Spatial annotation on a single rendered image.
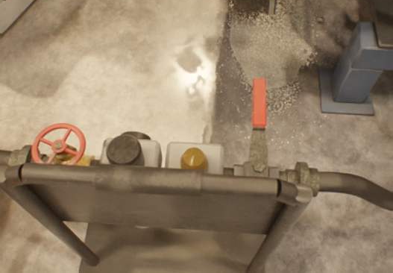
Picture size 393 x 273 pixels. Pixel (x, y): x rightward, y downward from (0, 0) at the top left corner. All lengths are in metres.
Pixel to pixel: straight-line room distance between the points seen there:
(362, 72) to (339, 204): 0.33
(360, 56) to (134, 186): 0.72
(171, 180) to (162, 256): 0.57
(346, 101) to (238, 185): 0.79
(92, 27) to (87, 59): 0.12
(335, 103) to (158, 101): 0.48
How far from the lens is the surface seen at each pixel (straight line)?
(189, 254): 1.05
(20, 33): 1.45
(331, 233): 1.11
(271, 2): 1.07
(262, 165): 0.61
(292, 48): 1.33
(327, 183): 0.65
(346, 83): 1.18
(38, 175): 0.54
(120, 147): 0.59
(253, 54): 1.31
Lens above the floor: 1.04
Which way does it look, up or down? 62 degrees down
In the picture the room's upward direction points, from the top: straight up
